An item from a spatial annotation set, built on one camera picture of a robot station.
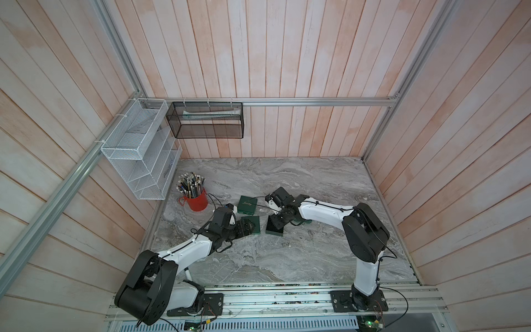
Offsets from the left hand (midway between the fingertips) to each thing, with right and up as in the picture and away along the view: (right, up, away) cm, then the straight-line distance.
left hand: (248, 230), depth 88 cm
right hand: (+12, +3, +6) cm, 14 cm away
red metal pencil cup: (-25, +10, +9) cm, 29 cm away
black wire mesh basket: (-22, +53, +16) cm, 60 cm away
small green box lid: (+3, +3, +7) cm, 8 cm away
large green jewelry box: (-1, +10, +11) cm, 15 cm away
